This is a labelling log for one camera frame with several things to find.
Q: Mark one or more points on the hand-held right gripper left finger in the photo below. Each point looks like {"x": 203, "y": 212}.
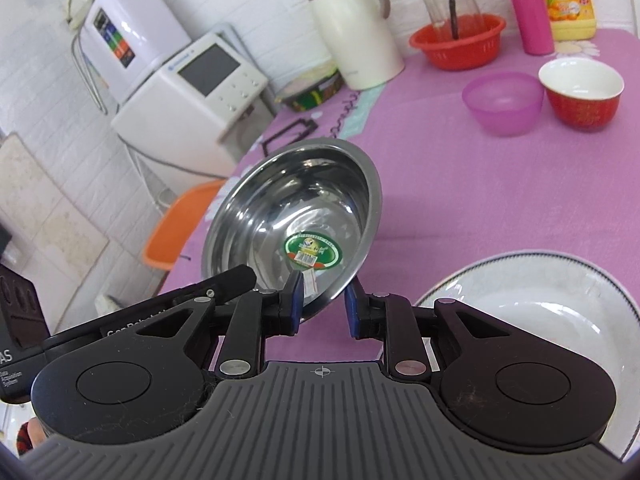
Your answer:
{"x": 295, "y": 300}

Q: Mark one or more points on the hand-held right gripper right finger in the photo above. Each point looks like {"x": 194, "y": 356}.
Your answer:
{"x": 353, "y": 312}

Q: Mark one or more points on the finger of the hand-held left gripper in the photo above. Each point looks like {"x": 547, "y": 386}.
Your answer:
{"x": 230, "y": 282}

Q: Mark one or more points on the stainless steel bowl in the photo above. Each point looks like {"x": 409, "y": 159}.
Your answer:
{"x": 280, "y": 200}

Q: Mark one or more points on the person's left forearm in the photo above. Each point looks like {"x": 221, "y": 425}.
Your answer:
{"x": 31, "y": 435}

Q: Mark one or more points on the orange plastic basin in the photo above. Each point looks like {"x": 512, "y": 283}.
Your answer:
{"x": 175, "y": 230}

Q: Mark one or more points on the pink floral tablecloth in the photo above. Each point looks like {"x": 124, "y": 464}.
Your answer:
{"x": 450, "y": 185}

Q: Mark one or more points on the white appliance with screen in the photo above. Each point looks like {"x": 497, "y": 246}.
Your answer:
{"x": 165, "y": 115}

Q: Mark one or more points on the white blue-rimmed plate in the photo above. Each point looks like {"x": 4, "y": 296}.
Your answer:
{"x": 540, "y": 300}

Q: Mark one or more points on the purple plastic bowl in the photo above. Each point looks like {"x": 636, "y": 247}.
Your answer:
{"x": 502, "y": 105}

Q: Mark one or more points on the white water purifier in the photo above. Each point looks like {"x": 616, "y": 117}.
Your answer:
{"x": 140, "y": 30}

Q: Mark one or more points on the cream thermos jug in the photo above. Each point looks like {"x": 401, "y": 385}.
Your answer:
{"x": 360, "y": 35}

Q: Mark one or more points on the red plastic basket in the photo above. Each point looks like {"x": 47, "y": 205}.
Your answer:
{"x": 460, "y": 52}

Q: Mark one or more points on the red ceramic bowl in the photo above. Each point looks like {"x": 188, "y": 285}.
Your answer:
{"x": 582, "y": 107}

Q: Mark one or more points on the black utensil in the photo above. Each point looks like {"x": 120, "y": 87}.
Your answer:
{"x": 452, "y": 0}

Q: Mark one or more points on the pink thermos bottle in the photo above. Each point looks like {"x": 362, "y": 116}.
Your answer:
{"x": 530, "y": 10}

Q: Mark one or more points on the yellow dish soap bottle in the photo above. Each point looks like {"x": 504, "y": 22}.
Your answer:
{"x": 570, "y": 0}

